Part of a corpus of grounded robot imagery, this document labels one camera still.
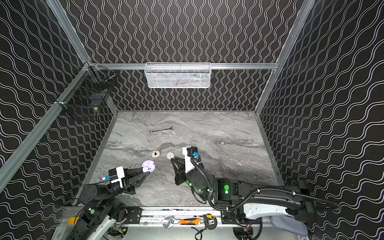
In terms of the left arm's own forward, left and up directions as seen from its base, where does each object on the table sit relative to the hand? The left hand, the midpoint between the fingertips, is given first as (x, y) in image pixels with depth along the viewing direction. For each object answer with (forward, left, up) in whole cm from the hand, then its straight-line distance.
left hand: (147, 172), depth 58 cm
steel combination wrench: (+46, +1, -28) cm, 54 cm away
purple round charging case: (+2, 0, +1) cm, 2 cm away
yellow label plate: (-14, +42, -29) cm, 53 cm away
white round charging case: (+24, -1, -28) cm, 37 cm away
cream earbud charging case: (+24, +8, -27) cm, 37 cm away
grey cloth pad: (-10, -63, -30) cm, 70 cm away
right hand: (+5, -9, 0) cm, 10 cm away
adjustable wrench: (-11, -6, -30) cm, 33 cm away
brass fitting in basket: (+35, +38, 0) cm, 52 cm away
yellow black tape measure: (-11, -26, -28) cm, 40 cm away
